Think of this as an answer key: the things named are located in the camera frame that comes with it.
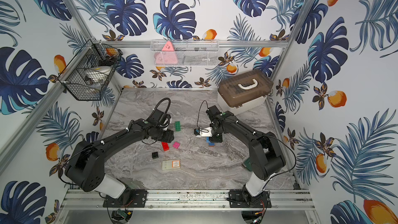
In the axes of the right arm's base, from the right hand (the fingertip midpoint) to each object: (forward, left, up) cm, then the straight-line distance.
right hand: (214, 135), depth 90 cm
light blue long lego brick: (-7, +4, +7) cm, 11 cm away
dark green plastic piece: (-15, -18, -4) cm, 24 cm away
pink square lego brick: (-4, +22, -5) cm, 23 cm away
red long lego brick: (-6, +29, -4) cm, 29 cm away
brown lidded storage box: (+20, -18, +15) cm, 30 cm away
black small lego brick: (-11, +34, -4) cm, 36 cm away
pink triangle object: (+34, +28, +31) cm, 54 cm away
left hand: (-2, +25, +3) cm, 25 cm away
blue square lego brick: (-3, +1, -5) cm, 6 cm away
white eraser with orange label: (-16, +24, -4) cm, 29 cm away
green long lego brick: (+8, +23, -4) cm, 25 cm away
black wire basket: (+17, +64, +33) cm, 74 cm away
